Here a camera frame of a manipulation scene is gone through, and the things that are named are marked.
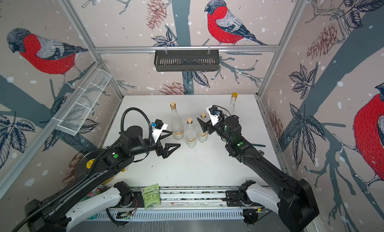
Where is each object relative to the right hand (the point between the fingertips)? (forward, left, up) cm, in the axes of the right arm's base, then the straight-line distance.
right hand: (206, 111), depth 75 cm
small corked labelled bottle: (-4, +1, -18) cm, 18 cm away
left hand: (-15, +13, 0) cm, 20 cm away
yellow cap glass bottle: (+7, -15, +3) cm, 16 cm away
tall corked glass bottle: (-1, +17, -10) cm, 20 cm away
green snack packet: (-34, +27, -27) cm, 51 cm away
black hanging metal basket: (+46, +14, +1) cm, 48 cm away
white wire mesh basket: (-3, +73, -6) cm, 74 cm away
